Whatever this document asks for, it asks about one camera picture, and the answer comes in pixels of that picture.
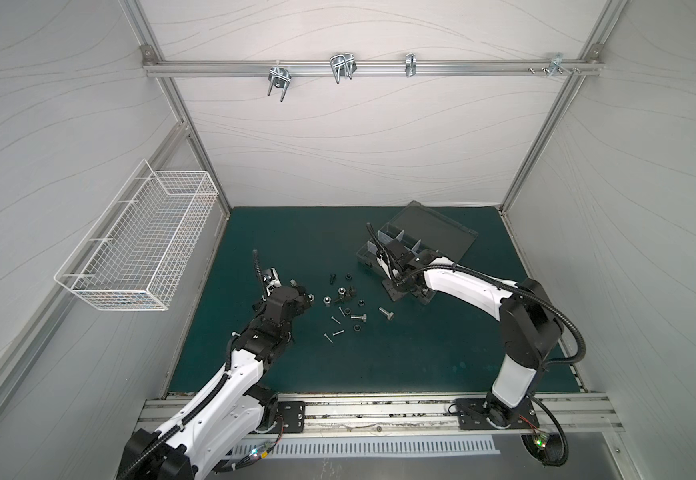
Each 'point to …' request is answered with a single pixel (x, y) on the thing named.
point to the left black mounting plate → (293, 414)
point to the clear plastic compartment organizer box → (421, 229)
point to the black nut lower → (357, 325)
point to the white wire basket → (138, 250)
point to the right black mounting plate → (474, 414)
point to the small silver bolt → (364, 317)
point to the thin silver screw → (325, 334)
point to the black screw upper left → (333, 277)
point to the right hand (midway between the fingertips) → (399, 279)
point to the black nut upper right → (348, 277)
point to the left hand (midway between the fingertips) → (292, 285)
